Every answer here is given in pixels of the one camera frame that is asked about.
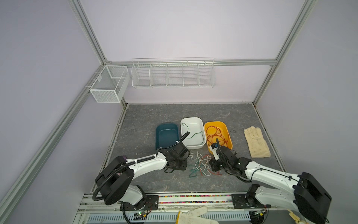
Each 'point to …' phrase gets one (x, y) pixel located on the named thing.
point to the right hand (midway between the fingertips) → (210, 162)
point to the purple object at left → (124, 157)
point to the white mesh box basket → (109, 86)
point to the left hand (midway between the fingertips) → (184, 167)
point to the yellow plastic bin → (223, 127)
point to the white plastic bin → (196, 126)
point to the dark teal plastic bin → (167, 134)
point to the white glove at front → (192, 217)
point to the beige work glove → (257, 145)
